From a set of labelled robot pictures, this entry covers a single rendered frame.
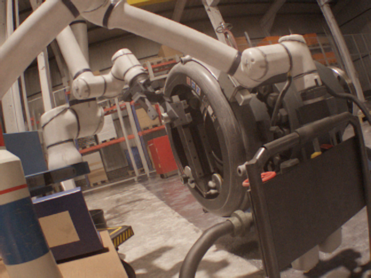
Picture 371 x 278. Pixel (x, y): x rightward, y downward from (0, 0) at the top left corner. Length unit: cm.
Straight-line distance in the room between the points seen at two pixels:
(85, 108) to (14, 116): 40
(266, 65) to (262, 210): 39
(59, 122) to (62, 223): 91
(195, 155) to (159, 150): 526
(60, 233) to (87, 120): 100
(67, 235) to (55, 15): 58
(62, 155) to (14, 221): 106
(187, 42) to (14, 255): 76
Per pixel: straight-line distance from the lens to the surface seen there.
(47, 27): 84
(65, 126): 138
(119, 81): 122
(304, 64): 84
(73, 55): 127
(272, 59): 79
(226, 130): 109
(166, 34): 91
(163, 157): 667
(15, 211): 31
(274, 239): 59
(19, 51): 84
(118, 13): 94
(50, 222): 50
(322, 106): 85
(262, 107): 142
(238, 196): 119
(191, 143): 141
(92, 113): 146
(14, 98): 149
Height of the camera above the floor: 61
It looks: 1 degrees up
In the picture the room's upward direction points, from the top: 17 degrees counter-clockwise
